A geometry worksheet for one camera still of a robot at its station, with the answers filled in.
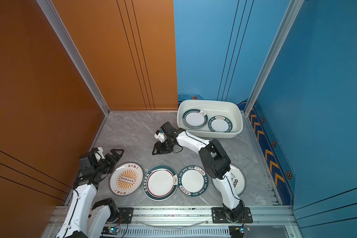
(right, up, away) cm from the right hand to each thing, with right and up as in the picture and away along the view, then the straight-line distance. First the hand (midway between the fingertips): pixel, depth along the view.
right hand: (155, 153), depth 88 cm
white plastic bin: (+38, +22, +24) cm, 50 cm away
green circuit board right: (+43, -34, -18) cm, 58 cm away
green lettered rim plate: (+45, +18, +21) cm, 52 cm away
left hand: (-18, +1, -6) cm, 19 cm away
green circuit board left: (-18, -34, -18) cm, 42 cm away
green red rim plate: (+4, -16, -5) cm, 17 cm away
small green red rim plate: (+26, +22, +24) cm, 42 cm away
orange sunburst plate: (-16, -14, -3) cm, 22 cm away
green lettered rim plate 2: (+23, -15, -5) cm, 28 cm away
